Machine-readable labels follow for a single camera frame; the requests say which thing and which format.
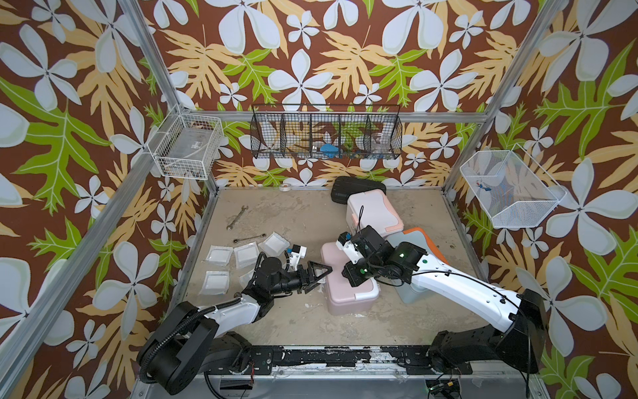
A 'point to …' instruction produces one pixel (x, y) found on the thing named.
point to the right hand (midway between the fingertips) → (340, 273)
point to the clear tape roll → (285, 187)
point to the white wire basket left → (185, 145)
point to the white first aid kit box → (375, 209)
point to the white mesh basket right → (514, 189)
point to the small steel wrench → (236, 241)
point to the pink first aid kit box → (343, 298)
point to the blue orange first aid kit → (417, 238)
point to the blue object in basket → (330, 150)
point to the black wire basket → (326, 131)
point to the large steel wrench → (230, 227)
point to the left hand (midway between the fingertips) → (329, 273)
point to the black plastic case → (345, 186)
